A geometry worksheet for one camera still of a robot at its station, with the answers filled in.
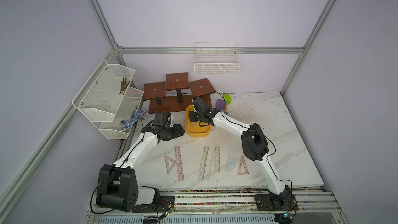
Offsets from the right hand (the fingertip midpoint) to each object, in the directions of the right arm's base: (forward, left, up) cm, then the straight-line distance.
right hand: (193, 116), depth 99 cm
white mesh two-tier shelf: (-5, +43, +22) cm, 49 cm away
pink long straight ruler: (-30, +7, -8) cm, 32 cm away
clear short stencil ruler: (-26, -14, -8) cm, 30 cm away
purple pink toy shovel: (+17, -20, -8) cm, 27 cm away
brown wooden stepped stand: (+17, +12, +4) cm, 21 cm away
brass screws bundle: (+3, +36, +25) cm, 44 cm away
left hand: (-15, +7, +4) cm, 17 cm away
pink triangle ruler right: (-27, -29, -9) cm, 41 cm away
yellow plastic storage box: (-5, 0, -7) cm, 8 cm away
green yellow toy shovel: (+23, -26, -8) cm, 35 cm away
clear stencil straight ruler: (-28, -6, -8) cm, 29 cm away
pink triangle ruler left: (-30, +14, -9) cm, 34 cm away
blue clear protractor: (-28, -22, -9) cm, 37 cm away
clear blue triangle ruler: (-2, +1, -7) cm, 7 cm away
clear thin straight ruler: (-28, -11, -7) cm, 31 cm away
